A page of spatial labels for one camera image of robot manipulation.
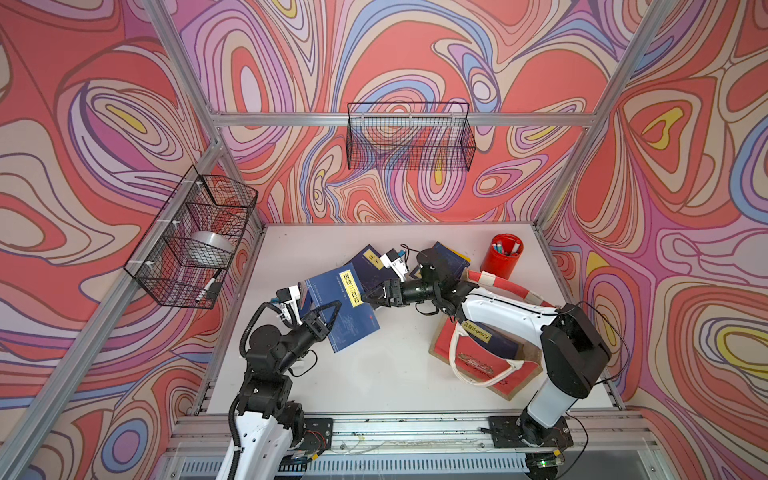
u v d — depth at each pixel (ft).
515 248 3.17
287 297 2.12
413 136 3.15
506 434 2.40
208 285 2.36
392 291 2.24
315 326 2.06
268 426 1.67
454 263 3.35
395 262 2.41
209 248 2.27
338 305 2.30
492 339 2.84
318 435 2.40
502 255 3.08
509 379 2.13
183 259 2.37
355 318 2.32
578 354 1.49
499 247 3.24
